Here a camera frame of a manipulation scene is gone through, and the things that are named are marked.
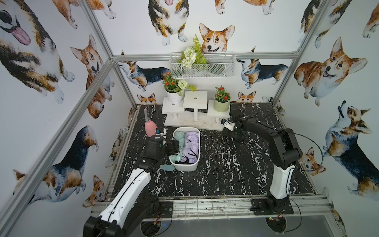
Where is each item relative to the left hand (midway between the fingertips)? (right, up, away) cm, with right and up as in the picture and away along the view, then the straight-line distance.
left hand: (174, 139), depth 82 cm
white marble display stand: (+12, +16, +19) cm, 27 cm away
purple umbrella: (+10, -4, +3) cm, 11 cm away
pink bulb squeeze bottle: (-17, +6, +13) cm, 23 cm away
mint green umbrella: (+2, +1, +5) cm, 6 cm away
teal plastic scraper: (-5, -17, +5) cm, 19 cm away
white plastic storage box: (+6, -16, +2) cm, 17 cm away
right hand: (+37, +3, +16) cm, 41 cm away
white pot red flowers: (-1, +29, +6) cm, 29 cm away
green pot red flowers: (+27, +22, +5) cm, 36 cm away
